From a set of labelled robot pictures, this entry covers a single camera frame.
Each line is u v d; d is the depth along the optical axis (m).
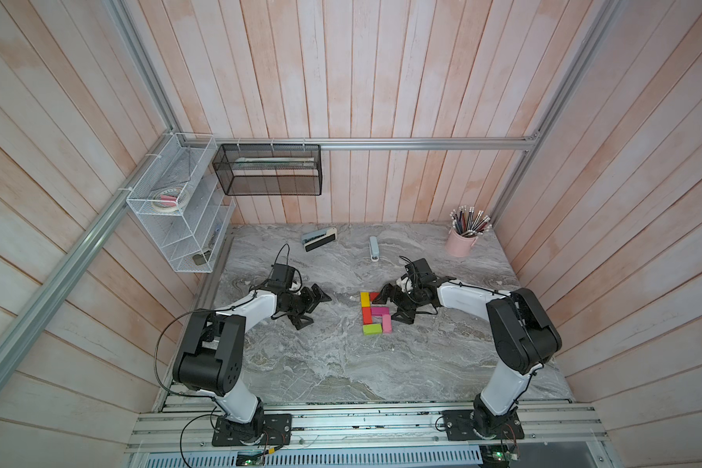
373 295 0.97
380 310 0.92
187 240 0.78
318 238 1.12
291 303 0.78
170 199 0.73
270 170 1.06
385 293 0.86
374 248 1.08
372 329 0.91
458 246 1.05
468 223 1.07
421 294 0.73
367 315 0.94
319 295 0.83
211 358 0.46
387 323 0.92
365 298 0.98
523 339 0.48
